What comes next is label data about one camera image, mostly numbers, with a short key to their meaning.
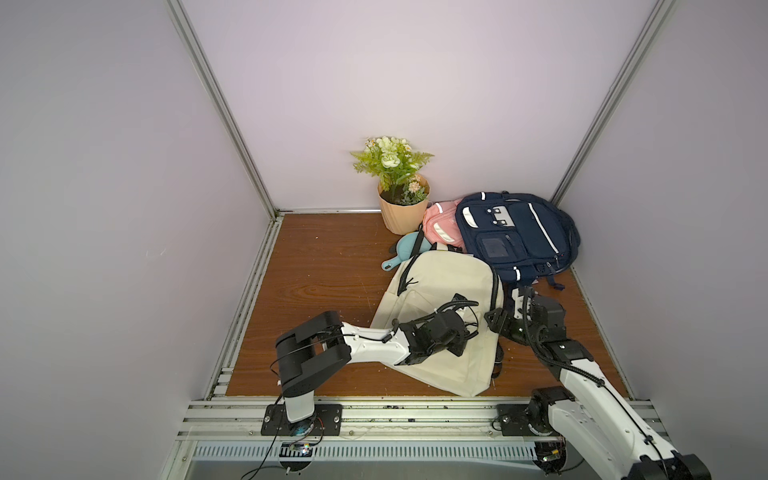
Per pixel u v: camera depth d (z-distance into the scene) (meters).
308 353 0.48
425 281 0.93
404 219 1.04
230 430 0.73
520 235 1.03
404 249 1.06
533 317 0.66
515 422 0.73
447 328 0.62
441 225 1.10
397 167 0.95
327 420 0.73
